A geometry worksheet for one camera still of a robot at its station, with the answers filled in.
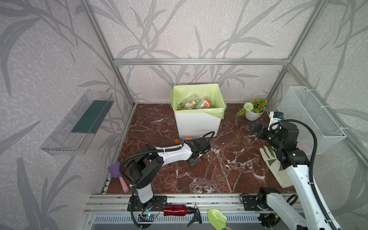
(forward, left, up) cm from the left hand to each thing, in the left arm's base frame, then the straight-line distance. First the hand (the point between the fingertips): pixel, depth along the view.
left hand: (194, 151), depth 90 cm
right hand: (+7, -33, +25) cm, 42 cm away
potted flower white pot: (+27, -41, +10) cm, 51 cm away
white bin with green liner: (+22, -3, +17) cm, 27 cm away
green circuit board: (-34, +25, -5) cm, 42 cm away
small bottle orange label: (+8, +4, +2) cm, 9 cm away
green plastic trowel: (-35, -12, -1) cm, 37 cm away
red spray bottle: (-31, +6, +1) cm, 32 cm away
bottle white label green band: (+26, +5, +16) cm, 31 cm away
